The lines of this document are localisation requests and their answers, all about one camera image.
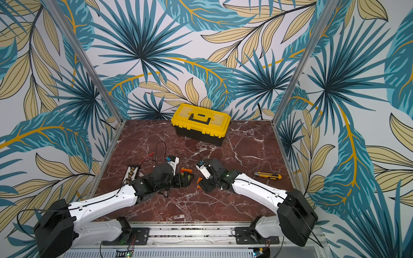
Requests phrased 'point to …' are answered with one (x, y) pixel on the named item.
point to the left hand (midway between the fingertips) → (187, 179)
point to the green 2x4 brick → (182, 175)
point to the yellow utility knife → (271, 176)
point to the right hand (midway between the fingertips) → (205, 179)
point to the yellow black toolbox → (206, 122)
